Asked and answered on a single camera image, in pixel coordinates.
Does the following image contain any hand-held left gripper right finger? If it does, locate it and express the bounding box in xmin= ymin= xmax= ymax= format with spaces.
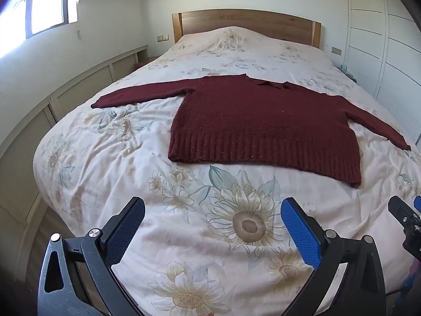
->
xmin=280 ymin=197 xmax=387 ymax=316

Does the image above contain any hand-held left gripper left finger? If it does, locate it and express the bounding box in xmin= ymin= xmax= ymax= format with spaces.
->
xmin=38 ymin=197 xmax=147 ymax=316

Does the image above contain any dark red knitted sweater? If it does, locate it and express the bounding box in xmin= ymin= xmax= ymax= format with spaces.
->
xmin=91 ymin=74 xmax=412 ymax=190

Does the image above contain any floral bed duvet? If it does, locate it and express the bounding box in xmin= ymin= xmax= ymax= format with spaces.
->
xmin=33 ymin=26 xmax=421 ymax=316

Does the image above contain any cluttered bedside table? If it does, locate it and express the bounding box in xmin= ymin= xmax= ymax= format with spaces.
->
xmin=340 ymin=64 xmax=359 ymax=84

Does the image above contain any white wardrobe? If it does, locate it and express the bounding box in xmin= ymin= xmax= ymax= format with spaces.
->
xmin=344 ymin=0 xmax=421 ymax=152

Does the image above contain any reddish bedside table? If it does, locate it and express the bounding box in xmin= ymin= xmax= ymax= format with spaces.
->
xmin=134 ymin=56 xmax=159 ymax=70

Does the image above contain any wooden headboard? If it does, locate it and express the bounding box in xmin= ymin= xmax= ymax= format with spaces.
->
xmin=172 ymin=9 xmax=322 ymax=49

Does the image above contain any window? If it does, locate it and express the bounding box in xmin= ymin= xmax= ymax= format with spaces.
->
xmin=0 ymin=0 xmax=99 ymax=40

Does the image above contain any slatted low wall cabinet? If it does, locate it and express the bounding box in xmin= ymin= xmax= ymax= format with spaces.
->
xmin=0 ymin=45 xmax=148 ymax=270

